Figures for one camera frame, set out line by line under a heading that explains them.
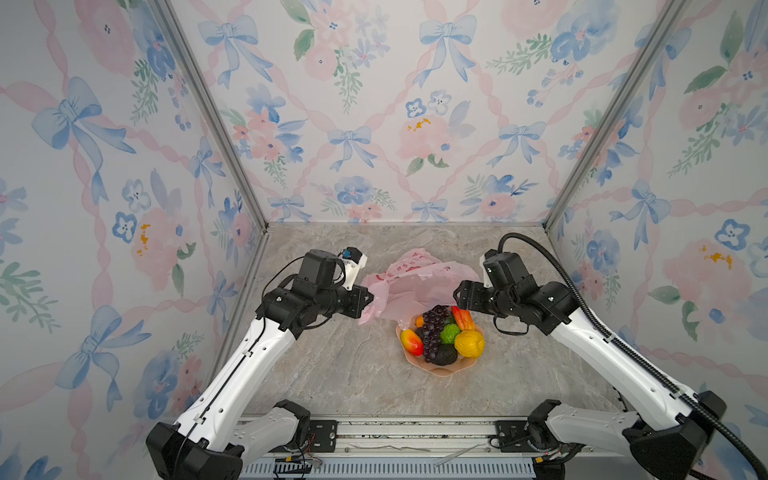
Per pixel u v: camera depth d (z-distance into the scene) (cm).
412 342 82
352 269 64
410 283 100
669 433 39
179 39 72
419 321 88
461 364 82
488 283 59
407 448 73
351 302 62
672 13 69
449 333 85
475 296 65
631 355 43
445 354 81
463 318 87
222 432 38
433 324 84
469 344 79
